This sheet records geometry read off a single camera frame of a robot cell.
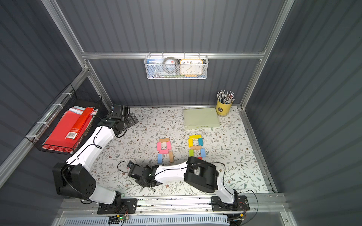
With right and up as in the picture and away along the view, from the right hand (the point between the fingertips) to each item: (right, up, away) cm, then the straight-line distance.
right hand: (139, 177), depth 81 cm
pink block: (+9, +16, +15) cm, 23 cm away
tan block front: (+18, +9, +10) cm, 22 cm away
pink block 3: (+12, +12, +13) cm, 22 cm away
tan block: (+12, +19, +18) cm, 29 cm away
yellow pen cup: (+55, +46, +18) cm, 74 cm away
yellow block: (+34, +22, +21) cm, 45 cm away
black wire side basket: (-38, +46, -3) cm, 60 cm away
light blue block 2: (+10, +8, +9) cm, 16 cm away
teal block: (+38, +18, +18) cm, 45 cm away
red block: (+37, +8, +10) cm, 39 cm away
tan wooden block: (+34, +15, +14) cm, 40 cm away
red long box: (-27, +36, -7) cm, 46 cm away
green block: (+31, +12, +11) cm, 35 cm away
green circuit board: (-10, -18, -9) cm, 22 cm away
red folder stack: (-32, +29, -10) cm, 45 cm away
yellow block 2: (+31, +18, +17) cm, 39 cm away
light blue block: (+39, +11, +11) cm, 42 cm away
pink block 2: (+15, +16, +16) cm, 27 cm away
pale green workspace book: (+39, +35, +27) cm, 59 cm away
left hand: (-7, +33, +2) cm, 34 cm away
